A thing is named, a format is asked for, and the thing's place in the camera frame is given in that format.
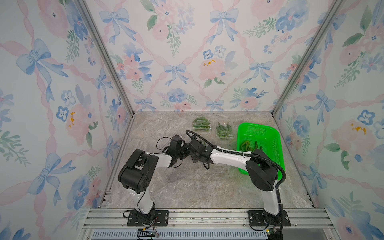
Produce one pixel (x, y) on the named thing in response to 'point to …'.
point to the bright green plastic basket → (267, 136)
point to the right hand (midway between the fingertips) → (197, 152)
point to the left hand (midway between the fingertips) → (195, 147)
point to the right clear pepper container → (225, 130)
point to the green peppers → (246, 147)
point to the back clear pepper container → (201, 124)
